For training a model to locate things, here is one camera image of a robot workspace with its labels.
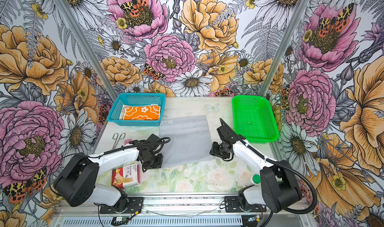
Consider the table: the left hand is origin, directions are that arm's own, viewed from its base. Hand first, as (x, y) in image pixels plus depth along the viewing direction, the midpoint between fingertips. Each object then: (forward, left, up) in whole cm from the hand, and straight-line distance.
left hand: (158, 170), depth 85 cm
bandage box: (-4, +16, +3) cm, 16 cm away
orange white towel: (+40, +13, +2) cm, 42 cm away
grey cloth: (+19, -15, 0) cm, 24 cm away
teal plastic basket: (+52, +23, +4) cm, 57 cm away
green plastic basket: (+36, -62, -1) cm, 72 cm away
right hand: (+5, -31, +5) cm, 31 cm away
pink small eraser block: (+18, +22, +1) cm, 28 cm away
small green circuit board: (-22, +14, 0) cm, 26 cm away
